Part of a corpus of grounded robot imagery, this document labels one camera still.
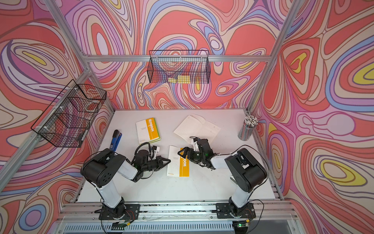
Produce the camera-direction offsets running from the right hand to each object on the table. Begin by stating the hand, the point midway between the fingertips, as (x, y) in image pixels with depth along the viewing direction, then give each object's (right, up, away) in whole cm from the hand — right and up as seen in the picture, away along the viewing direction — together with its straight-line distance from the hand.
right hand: (183, 159), depth 90 cm
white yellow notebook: (-26, +17, +12) cm, 33 cm away
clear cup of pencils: (+41, +20, 0) cm, 46 cm away
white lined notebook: (+9, +20, +19) cm, 29 cm away
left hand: (-7, -2, -1) cm, 7 cm away
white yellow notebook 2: (-2, -4, 0) cm, 5 cm away
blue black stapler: (-47, +11, +11) cm, 50 cm away
